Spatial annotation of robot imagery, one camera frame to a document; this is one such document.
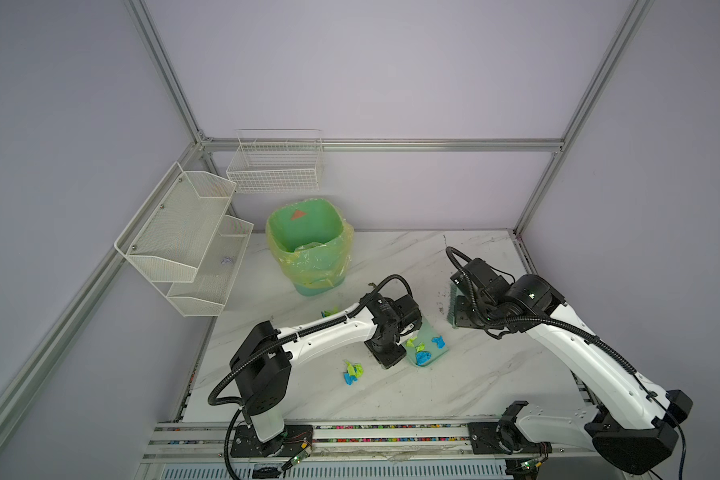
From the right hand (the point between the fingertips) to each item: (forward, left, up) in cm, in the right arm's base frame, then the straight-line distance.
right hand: (459, 313), depth 70 cm
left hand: (-6, +18, -13) cm, 23 cm away
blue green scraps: (-4, +7, -17) cm, 19 cm away
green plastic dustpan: (0, +6, -18) cm, 19 cm away
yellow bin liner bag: (+22, +39, +3) cm, 44 cm away
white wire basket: (+50, +52, +11) cm, 73 cm away
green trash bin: (+21, +38, +3) cm, 44 cm away
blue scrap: (+1, +2, -17) cm, 17 cm away
